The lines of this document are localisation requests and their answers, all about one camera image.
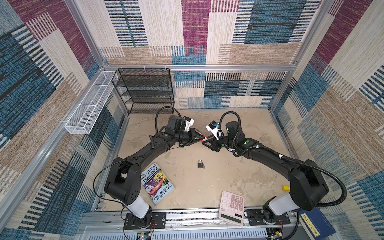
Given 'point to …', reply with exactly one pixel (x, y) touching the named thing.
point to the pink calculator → (231, 208)
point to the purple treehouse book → (157, 183)
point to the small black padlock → (200, 165)
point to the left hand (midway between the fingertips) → (204, 136)
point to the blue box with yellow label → (316, 224)
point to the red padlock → (205, 138)
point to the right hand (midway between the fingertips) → (205, 142)
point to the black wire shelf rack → (145, 90)
